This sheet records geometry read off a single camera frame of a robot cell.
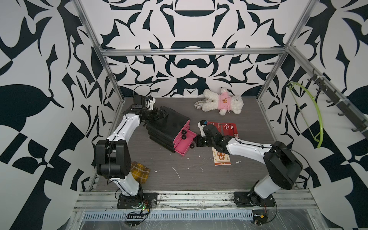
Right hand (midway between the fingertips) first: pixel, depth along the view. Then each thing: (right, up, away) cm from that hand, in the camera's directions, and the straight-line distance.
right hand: (192, 137), depth 88 cm
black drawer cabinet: (-15, +5, -5) cm, 16 cm away
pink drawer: (-7, -6, +2) cm, 9 cm away
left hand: (-19, +15, +2) cm, 24 cm away
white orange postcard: (+17, -13, +1) cm, 22 cm away
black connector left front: (-30, -38, -16) cm, 51 cm away
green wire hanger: (+57, +4, -22) cm, 61 cm away
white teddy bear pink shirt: (+24, +23, +19) cm, 38 cm away
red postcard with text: (+19, +6, +16) cm, 26 cm away
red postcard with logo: (+27, +3, +14) cm, 30 cm away
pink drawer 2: (-6, +5, -5) cm, 9 cm away
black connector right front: (+31, -35, -18) cm, 51 cm away
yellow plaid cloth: (-30, -19, -6) cm, 36 cm away
